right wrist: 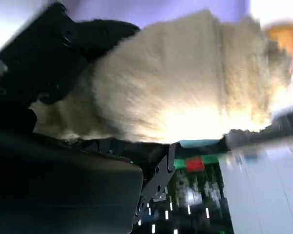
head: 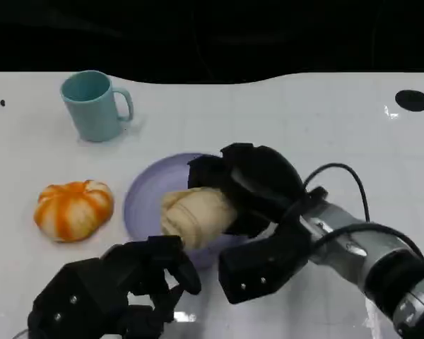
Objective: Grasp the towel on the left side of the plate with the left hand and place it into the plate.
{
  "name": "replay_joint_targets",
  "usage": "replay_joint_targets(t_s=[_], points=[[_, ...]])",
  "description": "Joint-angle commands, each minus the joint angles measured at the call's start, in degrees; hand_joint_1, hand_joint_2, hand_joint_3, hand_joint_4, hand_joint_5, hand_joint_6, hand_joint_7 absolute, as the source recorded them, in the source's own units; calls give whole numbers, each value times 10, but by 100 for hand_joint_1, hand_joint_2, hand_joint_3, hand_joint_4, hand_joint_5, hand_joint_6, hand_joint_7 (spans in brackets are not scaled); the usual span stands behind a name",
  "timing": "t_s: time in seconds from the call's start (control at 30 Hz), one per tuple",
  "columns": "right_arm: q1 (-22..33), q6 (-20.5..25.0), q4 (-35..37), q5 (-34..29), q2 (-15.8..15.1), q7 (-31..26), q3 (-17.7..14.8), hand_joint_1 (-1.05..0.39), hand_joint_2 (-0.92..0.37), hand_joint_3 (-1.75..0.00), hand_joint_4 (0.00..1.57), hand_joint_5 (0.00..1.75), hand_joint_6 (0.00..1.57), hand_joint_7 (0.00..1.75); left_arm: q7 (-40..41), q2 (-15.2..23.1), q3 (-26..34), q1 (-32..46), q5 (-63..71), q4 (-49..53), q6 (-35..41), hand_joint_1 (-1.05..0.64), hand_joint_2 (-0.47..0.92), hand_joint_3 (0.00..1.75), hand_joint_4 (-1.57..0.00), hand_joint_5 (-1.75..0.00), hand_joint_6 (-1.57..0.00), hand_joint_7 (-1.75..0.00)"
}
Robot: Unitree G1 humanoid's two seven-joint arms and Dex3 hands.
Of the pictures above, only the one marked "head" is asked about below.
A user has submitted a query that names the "orange and white bread roll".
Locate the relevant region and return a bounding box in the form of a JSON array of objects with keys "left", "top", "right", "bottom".
[{"left": 33, "top": 179, "right": 114, "bottom": 244}]

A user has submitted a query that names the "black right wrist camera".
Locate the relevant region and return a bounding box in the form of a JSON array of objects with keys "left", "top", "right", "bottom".
[{"left": 218, "top": 225, "right": 311, "bottom": 306}]

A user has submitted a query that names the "beige towel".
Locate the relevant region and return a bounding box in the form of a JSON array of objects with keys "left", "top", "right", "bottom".
[{"left": 160, "top": 186, "right": 239, "bottom": 252}]

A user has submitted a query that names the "lilac plate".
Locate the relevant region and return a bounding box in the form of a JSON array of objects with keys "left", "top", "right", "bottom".
[{"left": 123, "top": 152, "right": 261, "bottom": 270}]

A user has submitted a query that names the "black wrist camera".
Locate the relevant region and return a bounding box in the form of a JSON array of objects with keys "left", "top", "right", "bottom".
[
  {"left": 218, "top": 225, "right": 311, "bottom": 306},
  {"left": 27, "top": 257, "right": 129, "bottom": 339}
]

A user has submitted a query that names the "black table grommet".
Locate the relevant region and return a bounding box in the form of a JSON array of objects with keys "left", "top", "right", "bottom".
[{"left": 394, "top": 89, "right": 424, "bottom": 113}]

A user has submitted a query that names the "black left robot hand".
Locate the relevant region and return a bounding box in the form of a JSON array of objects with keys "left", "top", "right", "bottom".
[{"left": 100, "top": 234, "right": 203, "bottom": 339}]

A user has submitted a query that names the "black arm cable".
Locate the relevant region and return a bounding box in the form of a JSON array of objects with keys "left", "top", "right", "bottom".
[
  {"left": 281, "top": 162, "right": 372, "bottom": 227},
  {"left": 312, "top": 221, "right": 424, "bottom": 263}
]

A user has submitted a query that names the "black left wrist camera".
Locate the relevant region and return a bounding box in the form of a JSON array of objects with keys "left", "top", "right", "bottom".
[{"left": 27, "top": 257, "right": 129, "bottom": 339}]

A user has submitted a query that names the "pale green mug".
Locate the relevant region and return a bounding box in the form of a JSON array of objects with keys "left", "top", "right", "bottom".
[{"left": 59, "top": 69, "right": 134, "bottom": 143}]

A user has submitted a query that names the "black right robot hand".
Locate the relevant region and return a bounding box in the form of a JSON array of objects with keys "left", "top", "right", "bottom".
[{"left": 187, "top": 142, "right": 309, "bottom": 238}]

